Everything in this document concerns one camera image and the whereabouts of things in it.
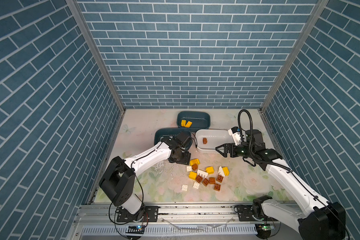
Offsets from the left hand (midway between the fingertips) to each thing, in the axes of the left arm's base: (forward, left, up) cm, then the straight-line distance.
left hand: (185, 160), depth 84 cm
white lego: (-12, 0, -8) cm, 14 cm away
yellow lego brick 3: (-3, -15, -6) cm, 16 cm away
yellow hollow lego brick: (+3, -6, -7) cm, 10 cm away
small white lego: (-1, -2, -8) cm, 8 cm away
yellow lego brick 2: (-6, -4, -7) cm, 10 cm away
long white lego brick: (-6, -11, -5) cm, 13 cm away
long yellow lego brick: (+33, -3, -7) cm, 34 cm away
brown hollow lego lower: (-10, -12, -8) cm, 17 cm away
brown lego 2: (-1, -6, -7) cm, 9 cm away
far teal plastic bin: (+36, -12, -6) cm, 39 cm away
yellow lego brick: (+32, +1, -5) cm, 32 cm away
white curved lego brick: (-5, -21, -6) cm, 22 cm away
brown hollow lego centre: (-8, -8, -7) cm, 13 cm away
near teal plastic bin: (+22, +16, -3) cm, 28 cm away
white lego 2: (-11, -6, -7) cm, 15 cm away
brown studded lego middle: (-9, -15, -7) cm, 19 cm away
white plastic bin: (+20, -21, -7) cm, 30 cm away
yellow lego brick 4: (-4, -24, -6) cm, 25 cm away
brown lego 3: (-8, -20, -7) cm, 22 cm away
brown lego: (+18, -14, -7) cm, 24 cm away
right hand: (+3, -19, +11) cm, 22 cm away
